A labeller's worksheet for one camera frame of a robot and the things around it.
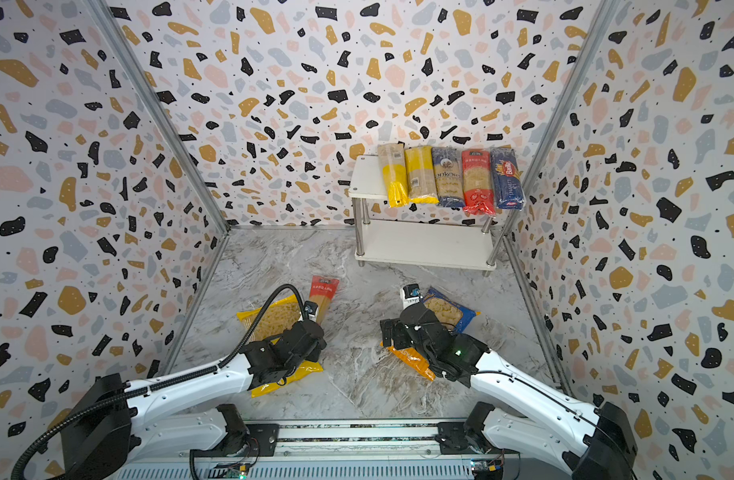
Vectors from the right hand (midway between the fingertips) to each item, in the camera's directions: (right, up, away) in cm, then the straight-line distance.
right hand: (391, 315), depth 76 cm
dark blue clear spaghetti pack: (+16, +38, +8) cm, 42 cm away
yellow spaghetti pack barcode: (+1, +44, +13) cm, 46 cm away
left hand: (-21, -5, +7) cm, 22 cm away
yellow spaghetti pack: (+9, +38, +7) cm, 39 cm away
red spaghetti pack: (-21, +4, +16) cm, 27 cm away
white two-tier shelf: (+24, +19, +36) cm, 47 cm away
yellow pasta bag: (-35, -4, +16) cm, 39 cm away
